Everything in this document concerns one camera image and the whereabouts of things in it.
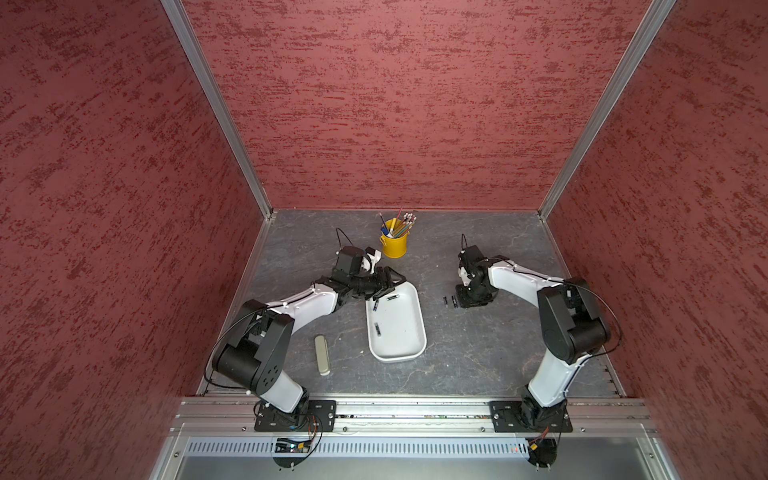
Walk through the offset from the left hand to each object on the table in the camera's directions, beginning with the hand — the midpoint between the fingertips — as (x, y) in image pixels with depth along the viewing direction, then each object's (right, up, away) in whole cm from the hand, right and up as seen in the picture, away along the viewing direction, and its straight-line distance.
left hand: (400, 288), depth 85 cm
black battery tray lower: (-7, -13, +4) cm, 16 cm away
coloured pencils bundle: (0, +19, +14) cm, 23 cm away
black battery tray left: (-8, -7, +8) cm, 14 cm away
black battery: (-2, -5, +9) cm, 11 cm away
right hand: (+22, -7, +8) cm, 25 cm away
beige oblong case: (-22, -18, -4) cm, 29 cm away
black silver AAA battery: (+15, -7, +9) cm, 19 cm away
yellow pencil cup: (-2, +11, +18) cm, 21 cm away
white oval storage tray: (-1, -12, +5) cm, 13 cm away
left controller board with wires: (-28, -39, -13) cm, 50 cm away
